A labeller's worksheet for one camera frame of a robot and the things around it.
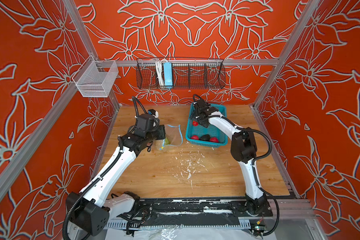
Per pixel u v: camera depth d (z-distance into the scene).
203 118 0.73
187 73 0.95
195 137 0.95
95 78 0.94
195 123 1.03
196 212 0.73
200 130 1.04
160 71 0.89
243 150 0.58
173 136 0.88
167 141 0.91
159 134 0.67
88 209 0.37
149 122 0.56
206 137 0.95
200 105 0.80
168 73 0.88
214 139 0.94
